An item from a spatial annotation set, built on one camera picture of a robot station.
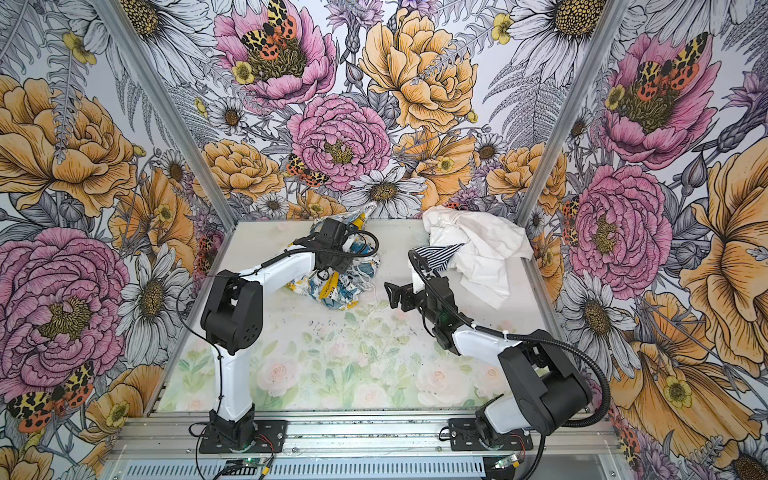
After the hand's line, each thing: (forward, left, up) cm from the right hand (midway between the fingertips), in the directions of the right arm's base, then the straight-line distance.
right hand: (399, 287), depth 88 cm
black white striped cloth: (+15, -14, -6) cm, 21 cm away
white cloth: (+20, -31, -5) cm, 37 cm away
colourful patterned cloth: (+4, +18, -6) cm, 19 cm away
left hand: (+13, +19, -4) cm, 24 cm away
